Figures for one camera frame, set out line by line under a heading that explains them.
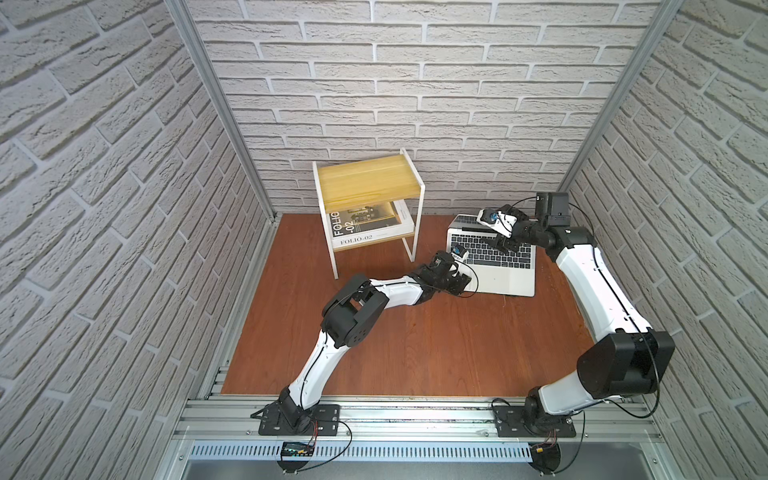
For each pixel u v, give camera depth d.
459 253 0.85
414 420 0.76
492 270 0.97
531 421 0.67
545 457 0.71
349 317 0.57
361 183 0.83
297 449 0.71
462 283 0.86
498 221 0.66
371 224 0.92
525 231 0.68
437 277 0.78
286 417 0.63
